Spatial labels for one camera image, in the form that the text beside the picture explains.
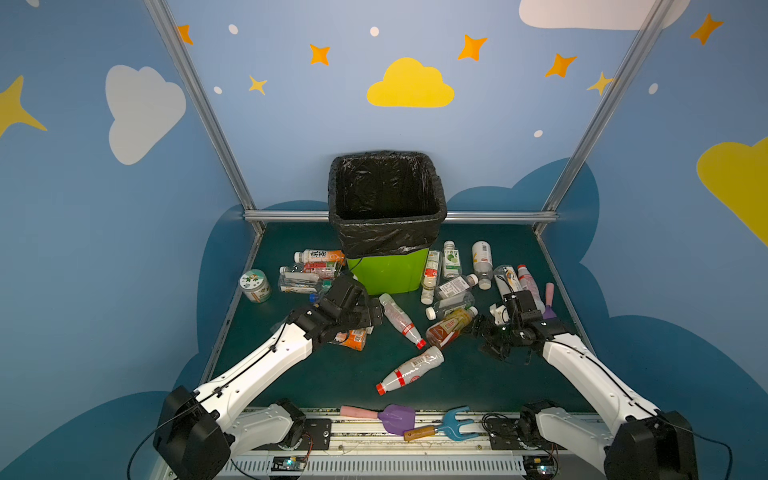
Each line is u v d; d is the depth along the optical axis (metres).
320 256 1.05
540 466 0.71
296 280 1.02
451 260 1.07
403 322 0.91
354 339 0.86
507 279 0.98
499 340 0.71
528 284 0.98
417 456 0.72
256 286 0.93
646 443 0.40
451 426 0.75
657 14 0.69
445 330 0.86
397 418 0.76
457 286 1.00
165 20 0.70
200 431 0.38
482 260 1.05
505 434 0.75
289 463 0.72
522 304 0.66
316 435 0.75
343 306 0.59
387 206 1.02
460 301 0.97
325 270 1.01
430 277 1.01
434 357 0.82
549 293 1.01
